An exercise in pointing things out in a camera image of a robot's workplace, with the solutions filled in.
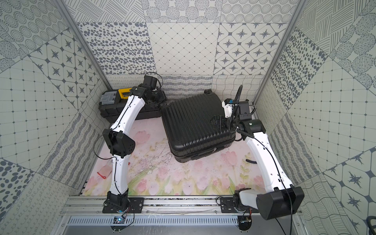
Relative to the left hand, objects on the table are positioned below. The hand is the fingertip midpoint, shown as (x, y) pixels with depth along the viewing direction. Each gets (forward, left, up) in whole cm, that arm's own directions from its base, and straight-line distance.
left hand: (170, 99), depth 90 cm
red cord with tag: (-37, +37, -24) cm, 58 cm away
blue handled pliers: (-29, -51, -25) cm, 64 cm away
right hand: (-19, -29, +1) cm, 34 cm away
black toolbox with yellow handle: (+3, +42, -7) cm, 42 cm away
